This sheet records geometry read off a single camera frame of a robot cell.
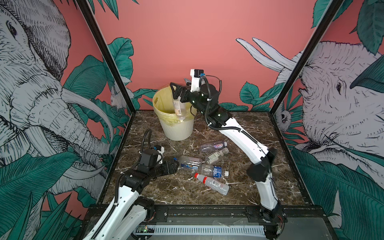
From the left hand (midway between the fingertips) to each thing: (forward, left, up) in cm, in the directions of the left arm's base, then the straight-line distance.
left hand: (172, 163), depth 75 cm
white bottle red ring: (-10, -26, -10) cm, 29 cm away
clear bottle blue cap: (+9, -9, -17) cm, 21 cm away
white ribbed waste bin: (+23, 0, -1) cm, 23 cm away
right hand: (+23, -4, +34) cm, 41 cm away
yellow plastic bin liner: (+42, +9, +4) cm, 43 cm away
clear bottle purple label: (+16, -24, -11) cm, 31 cm away
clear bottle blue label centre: (-1, -25, -10) cm, 27 cm away
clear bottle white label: (+8, -24, -11) cm, 28 cm away
